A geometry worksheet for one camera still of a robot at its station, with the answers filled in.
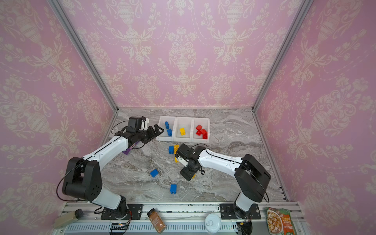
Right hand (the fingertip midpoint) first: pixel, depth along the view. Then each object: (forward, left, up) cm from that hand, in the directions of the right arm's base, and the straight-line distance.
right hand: (190, 171), depth 84 cm
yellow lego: (+29, +4, -1) cm, 30 cm away
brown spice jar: (-24, +17, 0) cm, 29 cm away
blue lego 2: (+15, +12, -2) cm, 20 cm away
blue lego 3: (+2, +22, -4) cm, 23 cm away
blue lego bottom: (-8, +10, -4) cm, 14 cm away
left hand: (+20, +18, +10) cm, 29 cm away
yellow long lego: (+18, +9, -3) cm, 20 cm away
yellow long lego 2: (-6, -1, +8) cm, 10 cm away
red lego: (+33, -7, -3) cm, 34 cm away
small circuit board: (-24, +38, -7) cm, 45 cm away
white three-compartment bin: (+35, 0, +1) cm, 35 cm away
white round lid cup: (-25, -9, +1) cm, 27 cm away
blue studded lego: (+38, +16, -3) cm, 41 cm away
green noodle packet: (-26, -42, -5) cm, 50 cm away
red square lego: (+27, -7, -2) cm, 28 cm away
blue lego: (+29, +14, 0) cm, 32 cm away
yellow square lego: (+3, +8, +8) cm, 12 cm away
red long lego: (+25, -12, -3) cm, 27 cm away
